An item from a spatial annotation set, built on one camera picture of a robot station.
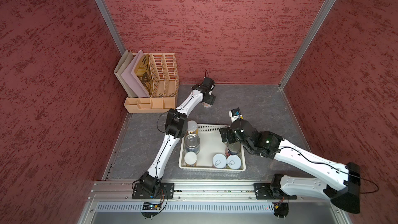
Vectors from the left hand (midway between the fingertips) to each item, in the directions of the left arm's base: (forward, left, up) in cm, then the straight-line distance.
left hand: (207, 100), depth 107 cm
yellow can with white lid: (-28, +8, +10) cm, 31 cm away
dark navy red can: (-37, -13, +5) cm, 39 cm away
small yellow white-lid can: (-42, +9, +3) cm, 43 cm away
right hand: (-32, -10, +15) cm, 36 cm away
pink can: (-3, +1, -2) cm, 4 cm away
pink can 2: (-42, -6, +2) cm, 43 cm away
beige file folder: (+7, +51, +26) cm, 58 cm away
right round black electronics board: (-62, -35, -7) cm, 71 cm away
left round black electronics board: (-61, +28, -5) cm, 67 cm away
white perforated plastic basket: (-31, -2, -4) cm, 31 cm away
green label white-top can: (-43, -13, +2) cm, 45 cm away
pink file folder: (-1, +47, +22) cm, 52 cm away
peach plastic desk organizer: (+21, +32, +11) cm, 40 cm away
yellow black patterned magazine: (+10, +42, +17) cm, 47 cm away
